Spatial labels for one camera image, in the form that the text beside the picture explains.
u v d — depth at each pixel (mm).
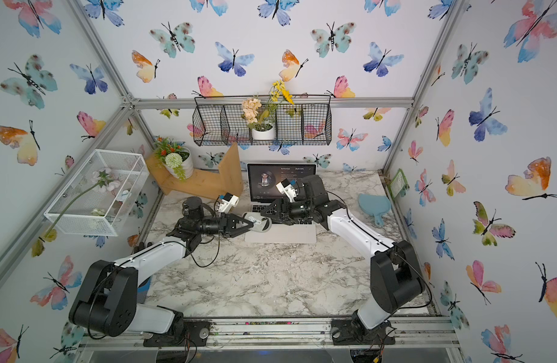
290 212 704
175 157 940
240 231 714
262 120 880
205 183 1080
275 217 693
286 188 753
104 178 733
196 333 729
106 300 428
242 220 739
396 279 439
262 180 1014
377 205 1120
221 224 698
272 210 708
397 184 1131
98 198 722
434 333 754
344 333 724
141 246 929
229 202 755
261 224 738
